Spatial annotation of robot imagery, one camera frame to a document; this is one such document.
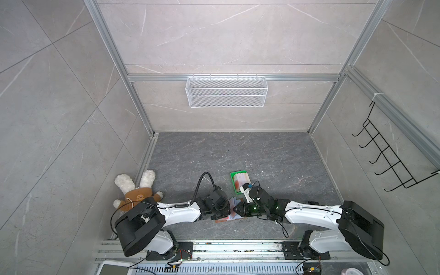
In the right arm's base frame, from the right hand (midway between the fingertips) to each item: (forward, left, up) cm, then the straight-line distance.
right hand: (234, 209), depth 81 cm
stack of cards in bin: (+16, -4, 0) cm, 17 cm away
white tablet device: (-22, +49, 0) cm, 54 cm away
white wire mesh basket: (+61, +3, +25) cm, 66 cm away
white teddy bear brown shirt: (+7, +50, +3) cm, 50 cm away
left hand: (+1, 0, -3) cm, 3 cm away
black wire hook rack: (0, -61, +27) cm, 67 cm away
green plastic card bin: (+20, 0, -2) cm, 20 cm away
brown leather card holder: (-4, +5, -4) cm, 7 cm away
